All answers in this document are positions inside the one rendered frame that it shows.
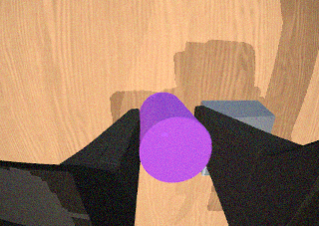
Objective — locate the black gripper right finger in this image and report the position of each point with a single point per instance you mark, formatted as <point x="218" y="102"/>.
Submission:
<point x="260" y="179"/>

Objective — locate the purple marker cap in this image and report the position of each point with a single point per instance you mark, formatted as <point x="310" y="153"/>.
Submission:
<point x="174" y="146"/>

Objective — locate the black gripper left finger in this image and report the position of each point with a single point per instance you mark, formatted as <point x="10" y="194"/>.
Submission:
<point x="97" y="186"/>

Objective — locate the grey rectangular block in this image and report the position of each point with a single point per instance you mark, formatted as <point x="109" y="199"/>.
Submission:
<point x="249" y="111"/>

